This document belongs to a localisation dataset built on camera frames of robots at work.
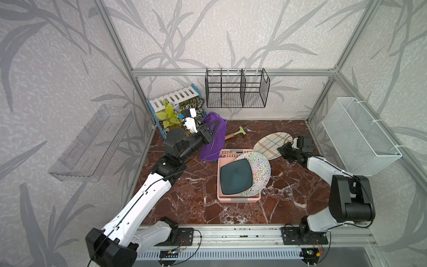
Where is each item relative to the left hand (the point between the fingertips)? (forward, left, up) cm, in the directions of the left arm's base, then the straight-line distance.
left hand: (220, 124), depth 62 cm
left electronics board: (-37, +21, -41) cm, 59 cm away
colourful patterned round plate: (-4, -21, -31) cm, 38 cm away
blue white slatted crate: (+29, +36, -14) cm, 48 cm away
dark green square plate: (-3, -9, -40) cm, 41 cm away
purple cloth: (-5, +3, -10) cm, 12 cm away
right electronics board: (-38, -41, -45) cm, 72 cm away
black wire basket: (+46, -10, -16) cm, 50 cm away
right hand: (+12, -32, -30) cm, 45 cm away
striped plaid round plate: (+18, -30, -36) cm, 50 cm away
